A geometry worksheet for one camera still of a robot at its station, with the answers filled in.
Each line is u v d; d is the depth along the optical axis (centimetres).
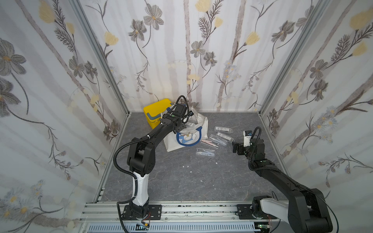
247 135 76
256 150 66
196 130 89
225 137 104
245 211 73
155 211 74
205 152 96
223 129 109
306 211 41
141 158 52
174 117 68
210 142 101
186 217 73
